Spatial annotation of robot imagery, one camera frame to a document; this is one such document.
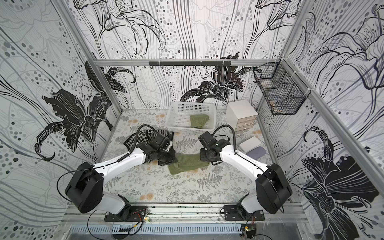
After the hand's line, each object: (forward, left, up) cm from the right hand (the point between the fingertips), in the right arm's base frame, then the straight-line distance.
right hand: (206, 155), depth 86 cm
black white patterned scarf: (+14, +38, 0) cm, 41 cm away
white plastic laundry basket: (+36, +21, -7) cm, 42 cm away
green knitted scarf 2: (-2, +12, -4) cm, 13 cm away
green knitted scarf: (+26, +4, +1) cm, 26 cm away
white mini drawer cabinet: (+28, -24, +4) cm, 37 cm away
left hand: (-5, +16, 0) cm, 16 cm away
